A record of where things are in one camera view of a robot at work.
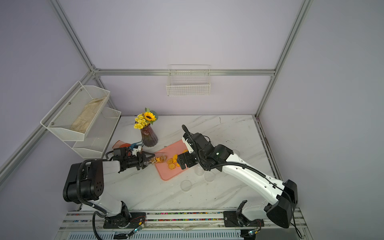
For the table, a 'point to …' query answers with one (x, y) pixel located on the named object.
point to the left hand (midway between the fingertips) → (153, 159)
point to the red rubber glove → (120, 144)
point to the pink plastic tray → (165, 172)
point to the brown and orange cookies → (161, 159)
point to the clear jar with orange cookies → (198, 169)
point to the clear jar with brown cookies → (158, 154)
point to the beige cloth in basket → (81, 121)
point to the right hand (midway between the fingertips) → (181, 159)
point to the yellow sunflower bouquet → (146, 118)
